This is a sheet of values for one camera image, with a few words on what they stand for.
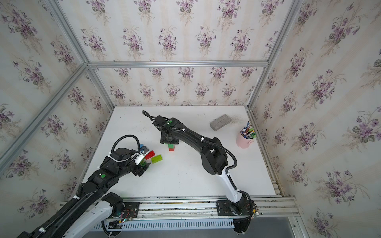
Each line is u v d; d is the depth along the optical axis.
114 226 0.71
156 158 0.90
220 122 1.08
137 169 0.69
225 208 0.73
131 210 0.73
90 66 0.93
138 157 0.66
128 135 0.60
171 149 0.93
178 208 0.75
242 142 0.91
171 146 0.92
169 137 0.73
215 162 0.53
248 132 0.93
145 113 0.74
